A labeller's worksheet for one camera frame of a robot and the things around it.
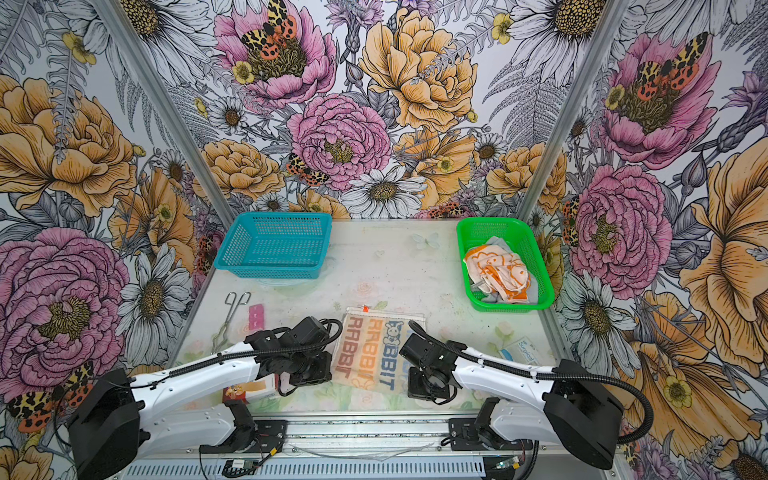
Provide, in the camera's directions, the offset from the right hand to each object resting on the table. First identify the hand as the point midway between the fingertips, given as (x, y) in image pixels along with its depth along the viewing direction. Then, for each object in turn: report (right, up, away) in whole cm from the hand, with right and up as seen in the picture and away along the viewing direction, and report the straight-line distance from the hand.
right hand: (419, 406), depth 78 cm
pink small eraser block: (-49, +19, +15) cm, 55 cm away
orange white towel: (+26, +34, +21) cm, 48 cm away
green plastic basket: (+24, +46, +37) cm, 64 cm away
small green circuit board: (-42, -9, -8) cm, 44 cm away
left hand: (-24, +5, 0) cm, 24 cm away
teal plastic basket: (-51, +42, +37) cm, 76 cm away
